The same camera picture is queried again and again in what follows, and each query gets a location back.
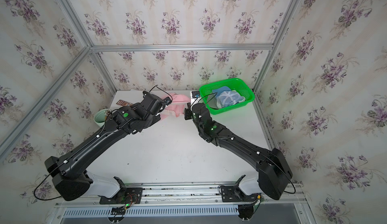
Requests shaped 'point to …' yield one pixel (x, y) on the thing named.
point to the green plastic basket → (234, 84)
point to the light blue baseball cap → (225, 97)
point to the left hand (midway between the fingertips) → (152, 109)
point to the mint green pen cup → (99, 117)
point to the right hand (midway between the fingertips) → (190, 102)
